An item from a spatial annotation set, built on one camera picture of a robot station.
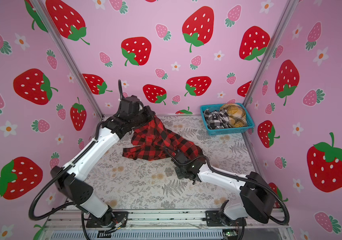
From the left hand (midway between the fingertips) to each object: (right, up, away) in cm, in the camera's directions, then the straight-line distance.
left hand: (156, 112), depth 75 cm
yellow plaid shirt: (+55, +1, +32) cm, 64 cm away
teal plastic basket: (+39, -10, +27) cm, 49 cm away
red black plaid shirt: (-3, -15, +2) cm, 15 cm away
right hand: (+12, -32, +9) cm, 35 cm away
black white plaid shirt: (+40, -2, +31) cm, 50 cm away
